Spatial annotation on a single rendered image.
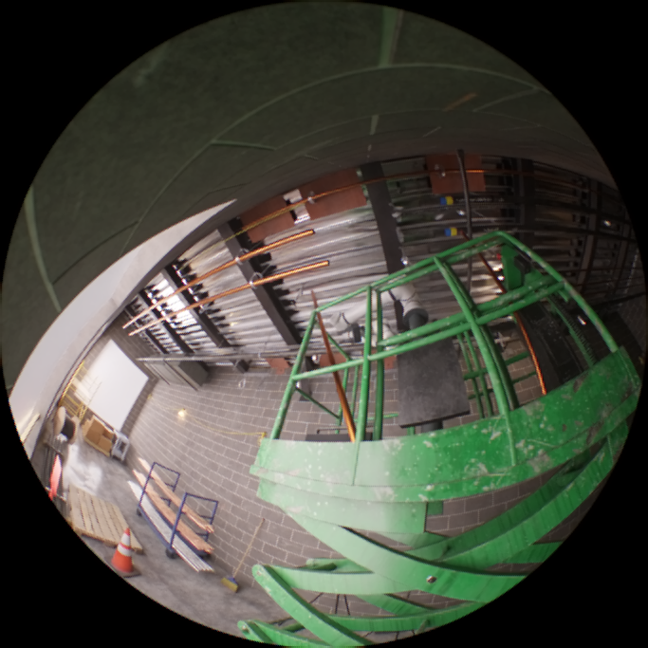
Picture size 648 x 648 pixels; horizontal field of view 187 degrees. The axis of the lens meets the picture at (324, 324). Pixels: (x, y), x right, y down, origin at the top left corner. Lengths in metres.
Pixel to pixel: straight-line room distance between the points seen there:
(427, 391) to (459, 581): 0.70
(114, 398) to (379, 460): 8.95
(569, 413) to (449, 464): 0.37
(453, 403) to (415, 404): 0.14
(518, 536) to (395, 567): 0.38
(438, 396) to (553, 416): 0.42
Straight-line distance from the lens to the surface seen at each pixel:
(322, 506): 0.82
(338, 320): 1.65
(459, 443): 0.61
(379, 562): 0.79
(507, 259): 1.30
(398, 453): 0.63
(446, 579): 0.77
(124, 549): 3.14
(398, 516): 0.70
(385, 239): 2.17
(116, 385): 9.08
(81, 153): 0.18
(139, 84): 0.16
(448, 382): 0.77
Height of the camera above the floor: 2.22
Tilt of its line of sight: 46 degrees up
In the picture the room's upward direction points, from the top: 15 degrees clockwise
